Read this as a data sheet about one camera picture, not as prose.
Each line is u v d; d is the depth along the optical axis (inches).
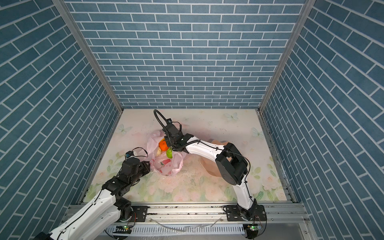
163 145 37.0
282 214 29.9
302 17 29.1
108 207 21.4
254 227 28.1
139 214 29.1
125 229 28.4
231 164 19.8
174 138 26.7
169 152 35.3
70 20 29.2
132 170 25.2
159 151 35.8
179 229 27.8
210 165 35.0
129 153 29.1
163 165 35.7
